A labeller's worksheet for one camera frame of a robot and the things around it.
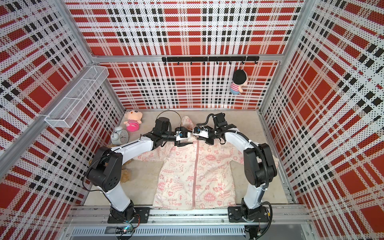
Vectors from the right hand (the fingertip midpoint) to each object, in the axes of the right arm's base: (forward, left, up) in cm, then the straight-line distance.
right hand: (202, 135), depth 90 cm
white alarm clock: (+1, +52, -3) cm, 52 cm away
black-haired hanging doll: (+30, -25, +20) cm, 44 cm away
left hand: (-2, +5, +3) cm, 6 cm away
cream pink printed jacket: (-20, +6, -12) cm, 24 cm away
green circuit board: (-46, +36, -11) cm, 59 cm away
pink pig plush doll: (+21, +50, -6) cm, 55 cm away
